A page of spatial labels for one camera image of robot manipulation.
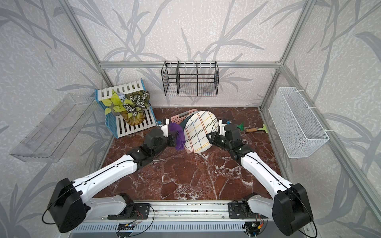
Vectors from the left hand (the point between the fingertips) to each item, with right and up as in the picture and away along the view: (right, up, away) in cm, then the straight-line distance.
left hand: (179, 133), depth 79 cm
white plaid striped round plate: (+11, +4, +7) cm, 14 cm away
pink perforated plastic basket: (-5, +8, +28) cm, 30 cm away
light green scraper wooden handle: (+51, 0, +26) cm, 57 cm away
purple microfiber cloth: (+1, -3, -2) cm, 4 cm away
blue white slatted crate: (-53, +7, +30) cm, 61 cm away
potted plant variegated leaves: (-30, +16, +9) cm, 35 cm away
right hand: (+14, -1, +1) cm, 14 cm away
